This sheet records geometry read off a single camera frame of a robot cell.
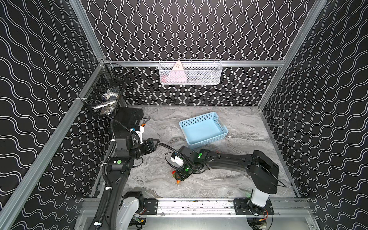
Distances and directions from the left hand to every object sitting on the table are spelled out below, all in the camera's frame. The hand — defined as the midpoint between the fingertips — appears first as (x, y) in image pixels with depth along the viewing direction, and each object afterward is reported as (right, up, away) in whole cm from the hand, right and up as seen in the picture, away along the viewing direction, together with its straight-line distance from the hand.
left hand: (155, 140), depth 73 cm
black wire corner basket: (-37, +41, +25) cm, 61 cm away
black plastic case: (-26, +12, +33) cm, 44 cm away
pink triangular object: (+11, +39, +15) cm, 43 cm away
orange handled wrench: (-16, +10, +37) cm, 41 cm away
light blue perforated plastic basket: (+29, +3, +35) cm, 45 cm away
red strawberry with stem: (+11, -24, +6) cm, 27 cm away
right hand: (+11, -21, +6) cm, 24 cm away
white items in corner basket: (-30, +23, +12) cm, 40 cm away
